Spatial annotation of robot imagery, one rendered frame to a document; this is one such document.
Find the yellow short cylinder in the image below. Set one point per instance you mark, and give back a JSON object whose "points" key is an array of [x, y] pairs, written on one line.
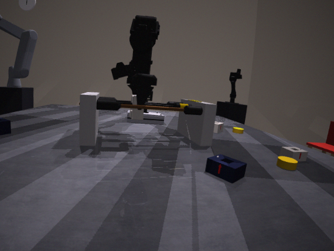
{"points": [[237, 130], [287, 163]]}

